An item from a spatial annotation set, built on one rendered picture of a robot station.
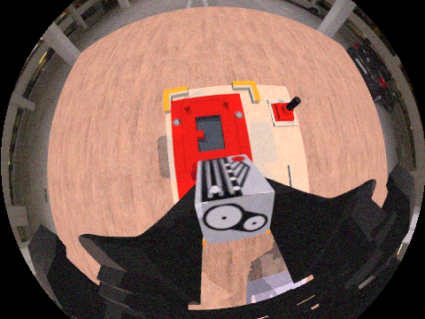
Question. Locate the beige flat base plate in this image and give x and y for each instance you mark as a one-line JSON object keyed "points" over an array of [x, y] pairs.
{"points": [[276, 146]]}

